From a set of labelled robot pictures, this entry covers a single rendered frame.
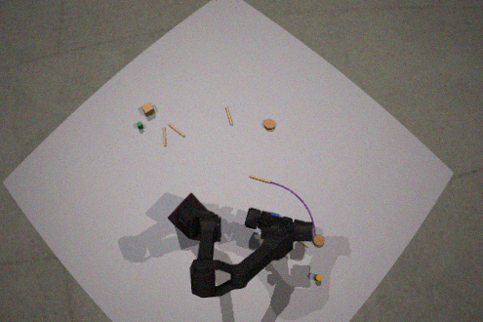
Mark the round wooden button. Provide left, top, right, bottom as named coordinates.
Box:
left=312, top=234, right=324, bottom=246

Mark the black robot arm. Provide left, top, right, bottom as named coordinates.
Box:
left=175, top=202, right=313, bottom=298

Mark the tan round disc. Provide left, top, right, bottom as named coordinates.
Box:
left=264, top=118, right=275, bottom=130

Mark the small wooden block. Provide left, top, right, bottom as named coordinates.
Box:
left=141, top=102, right=155, bottom=117

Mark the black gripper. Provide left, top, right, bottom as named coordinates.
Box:
left=245, top=208, right=293, bottom=229

